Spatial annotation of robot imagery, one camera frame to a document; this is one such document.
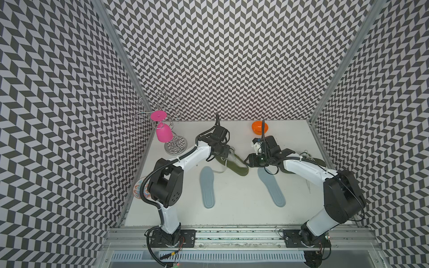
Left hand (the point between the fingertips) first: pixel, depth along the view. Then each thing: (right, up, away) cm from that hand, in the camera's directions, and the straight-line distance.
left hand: (222, 151), depth 92 cm
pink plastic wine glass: (-31, +10, -3) cm, 33 cm away
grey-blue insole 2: (+27, -18, -3) cm, 33 cm away
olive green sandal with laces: (+7, -7, +3) cm, 10 cm away
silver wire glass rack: (-27, +4, +12) cm, 30 cm away
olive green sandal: (+47, -2, -1) cm, 47 cm away
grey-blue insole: (-9, -14, 0) cm, 17 cm away
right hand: (+14, -6, -4) cm, 15 cm away
